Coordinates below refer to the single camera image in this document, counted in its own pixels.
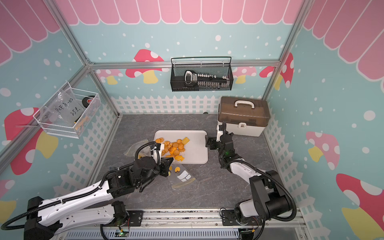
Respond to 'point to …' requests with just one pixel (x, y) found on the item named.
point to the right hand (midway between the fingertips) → (211, 135)
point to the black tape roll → (86, 100)
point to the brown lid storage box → (243, 115)
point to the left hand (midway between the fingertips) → (173, 162)
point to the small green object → (205, 113)
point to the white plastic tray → (196, 150)
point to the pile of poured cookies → (173, 149)
